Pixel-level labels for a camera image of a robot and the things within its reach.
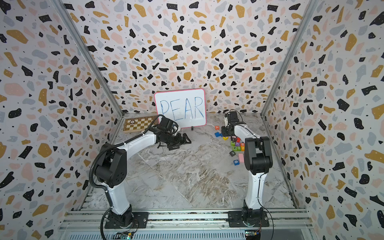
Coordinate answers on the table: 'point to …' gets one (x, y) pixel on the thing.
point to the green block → (235, 148)
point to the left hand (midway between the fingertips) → (188, 143)
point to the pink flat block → (241, 157)
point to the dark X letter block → (232, 153)
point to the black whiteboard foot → (192, 128)
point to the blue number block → (236, 162)
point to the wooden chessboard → (139, 123)
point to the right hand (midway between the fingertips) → (227, 131)
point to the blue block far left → (217, 134)
